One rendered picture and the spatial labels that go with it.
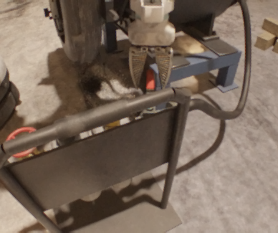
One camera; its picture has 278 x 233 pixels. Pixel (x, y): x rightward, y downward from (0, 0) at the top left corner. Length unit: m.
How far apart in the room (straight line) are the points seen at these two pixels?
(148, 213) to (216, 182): 0.31
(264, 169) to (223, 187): 0.23
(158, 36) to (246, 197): 0.73
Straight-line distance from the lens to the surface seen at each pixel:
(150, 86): 0.54
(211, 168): 1.00
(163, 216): 0.86
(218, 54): 1.22
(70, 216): 0.89
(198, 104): 0.57
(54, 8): 1.17
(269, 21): 2.22
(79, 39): 0.84
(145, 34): 0.49
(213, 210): 0.91
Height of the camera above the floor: 0.81
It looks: 45 degrees down
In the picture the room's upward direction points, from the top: 1 degrees counter-clockwise
